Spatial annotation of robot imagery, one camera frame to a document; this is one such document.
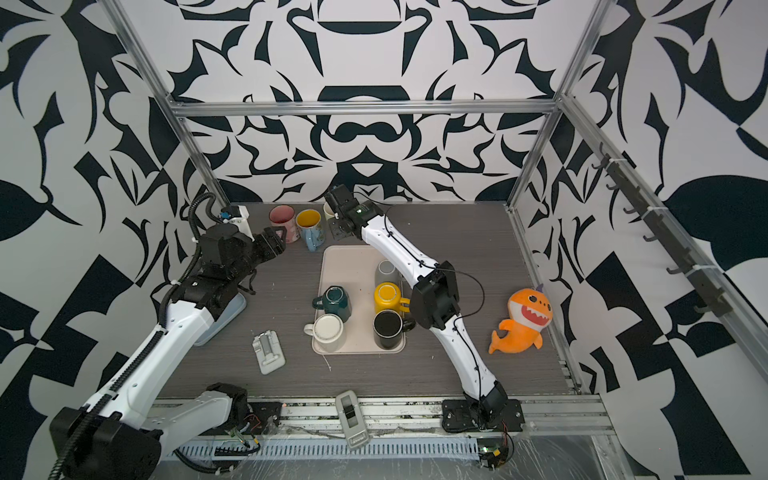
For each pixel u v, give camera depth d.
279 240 0.70
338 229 0.83
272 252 0.67
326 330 0.81
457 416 0.74
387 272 0.89
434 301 0.58
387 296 0.86
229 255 0.56
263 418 0.74
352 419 0.71
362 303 0.94
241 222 0.67
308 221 1.03
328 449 0.71
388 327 0.80
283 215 1.04
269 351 0.83
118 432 0.37
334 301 0.83
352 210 0.68
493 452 0.71
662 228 0.55
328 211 0.92
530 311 0.84
